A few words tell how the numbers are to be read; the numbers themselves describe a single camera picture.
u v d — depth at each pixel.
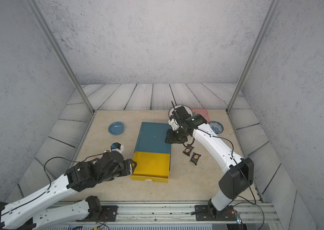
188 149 0.96
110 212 0.73
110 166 0.50
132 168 0.62
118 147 0.63
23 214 0.40
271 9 0.72
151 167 0.75
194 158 0.92
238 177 0.41
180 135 0.64
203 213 0.73
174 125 0.71
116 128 1.08
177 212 0.74
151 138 0.77
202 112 1.16
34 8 0.70
